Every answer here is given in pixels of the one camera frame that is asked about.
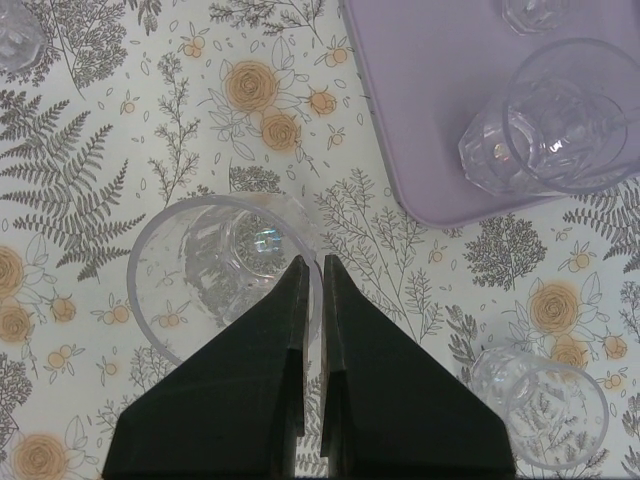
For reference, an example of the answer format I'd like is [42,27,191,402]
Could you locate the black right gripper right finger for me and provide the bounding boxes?
[319,254,640,480]

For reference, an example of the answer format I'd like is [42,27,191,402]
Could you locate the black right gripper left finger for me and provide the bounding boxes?
[102,256,309,479]

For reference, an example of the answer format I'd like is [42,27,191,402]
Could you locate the short clear tumbler glass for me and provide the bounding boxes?
[469,347,609,470]

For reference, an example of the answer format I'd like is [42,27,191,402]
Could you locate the lilac plastic tray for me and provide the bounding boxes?
[341,1,639,229]

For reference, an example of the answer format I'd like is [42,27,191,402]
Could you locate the floral patterned table mat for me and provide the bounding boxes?
[1,1,639,479]

